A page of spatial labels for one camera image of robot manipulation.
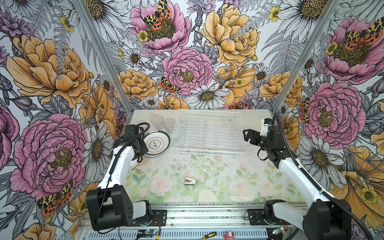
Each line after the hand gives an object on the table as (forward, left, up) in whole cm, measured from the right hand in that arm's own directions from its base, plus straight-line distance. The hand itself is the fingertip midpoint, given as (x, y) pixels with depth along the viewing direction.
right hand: (249, 137), depth 84 cm
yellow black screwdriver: (-42, +25, -17) cm, 52 cm away
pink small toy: (-43, +16, -12) cm, 47 cm away
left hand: (-7, +59, -5) cm, 60 cm away
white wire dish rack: (+16, +20, -16) cm, 30 cm away
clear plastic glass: (+3, +57, +11) cm, 59 cm away
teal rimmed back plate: (+7, +54, -14) cm, 56 cm away
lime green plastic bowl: (-12, +62, -3) cm, 63 cm away
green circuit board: (-40, +54, -18) cm, 70 cm away
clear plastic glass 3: (+22, +48, -13) cm, 54 cm away
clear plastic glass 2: (+26, +57, -14) cm, 64 cm away
